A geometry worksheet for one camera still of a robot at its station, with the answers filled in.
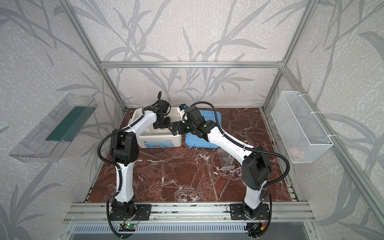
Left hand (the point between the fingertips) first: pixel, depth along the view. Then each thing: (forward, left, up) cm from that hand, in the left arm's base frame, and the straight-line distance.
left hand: (167, 120), depth 100 cm
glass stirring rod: (-41, -17, -9) cm, 45 cm away
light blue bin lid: (-10, -17, -10) cm, 22 cm away
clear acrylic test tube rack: (-25, -39, -7) cm, 47 cm away
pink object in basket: (-29, -69, +13) cm, 76 cm away
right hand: (-12, -10, +15) cm, 22 cm away
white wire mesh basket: (-29, -66, +27) cm, 77 cm away
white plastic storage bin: (-15, +6, +3) cm, 17 cm away
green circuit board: (-58, +12, -10) cm, 61 cm away
